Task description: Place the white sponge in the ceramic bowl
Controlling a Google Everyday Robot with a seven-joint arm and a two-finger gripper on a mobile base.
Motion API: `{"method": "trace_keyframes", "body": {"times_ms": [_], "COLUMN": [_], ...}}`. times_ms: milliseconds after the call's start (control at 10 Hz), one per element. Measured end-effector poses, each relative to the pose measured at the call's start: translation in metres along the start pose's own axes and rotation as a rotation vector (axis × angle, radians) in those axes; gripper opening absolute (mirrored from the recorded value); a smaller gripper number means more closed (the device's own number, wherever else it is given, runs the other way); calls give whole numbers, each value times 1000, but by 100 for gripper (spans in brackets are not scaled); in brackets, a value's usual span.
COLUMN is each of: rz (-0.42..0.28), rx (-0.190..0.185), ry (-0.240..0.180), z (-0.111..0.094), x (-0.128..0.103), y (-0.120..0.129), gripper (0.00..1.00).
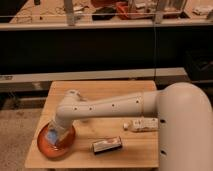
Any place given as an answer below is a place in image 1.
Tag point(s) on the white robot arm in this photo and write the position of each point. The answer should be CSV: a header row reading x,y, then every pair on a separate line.
x,y
185,122

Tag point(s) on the black white eraser block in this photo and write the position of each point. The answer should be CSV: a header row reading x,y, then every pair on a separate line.
x,y
107,144

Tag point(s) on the wooden table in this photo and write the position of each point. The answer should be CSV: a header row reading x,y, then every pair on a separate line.
x,y
139,151

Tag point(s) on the black object on shelf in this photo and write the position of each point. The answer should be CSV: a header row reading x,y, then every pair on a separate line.
x,y
104,13

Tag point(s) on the white plastic bottle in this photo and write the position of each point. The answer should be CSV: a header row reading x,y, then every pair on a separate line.
x,y
141,125

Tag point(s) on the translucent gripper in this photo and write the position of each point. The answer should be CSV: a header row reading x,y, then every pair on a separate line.
x,y
57,133

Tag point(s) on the grey metal shelf rail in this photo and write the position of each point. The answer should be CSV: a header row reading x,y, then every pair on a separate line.
x,y
88,75

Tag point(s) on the orange ceramic bowl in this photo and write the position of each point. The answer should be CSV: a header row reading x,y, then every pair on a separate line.
x,y
58,150

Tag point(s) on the red tray on shelf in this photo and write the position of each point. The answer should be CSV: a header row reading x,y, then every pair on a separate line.
x,y
126,11

